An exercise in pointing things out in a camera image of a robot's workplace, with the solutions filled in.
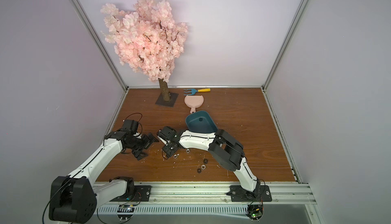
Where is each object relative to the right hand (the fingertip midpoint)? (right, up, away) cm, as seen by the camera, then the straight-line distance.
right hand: (168, 145), depth 88 cm
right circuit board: (+45, -26, -18) cm, 55 cm away
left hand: (-6, +2, -5) cm, 8 cm away
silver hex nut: (+4, -6, -2) cm, 8 cm away
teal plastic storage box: (+19, +12, +13) cm, 26 cm away
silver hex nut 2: (+20, -10, -7) cm, 24 cm away
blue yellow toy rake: (+13, +34, +30) cm, 47 cm away
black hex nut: (+22, -8, -5) cm, 24 cm away
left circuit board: (-18, -28, -15) cm, 37 cm away
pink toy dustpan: (+14, +25, +24) cm, 38 cm away
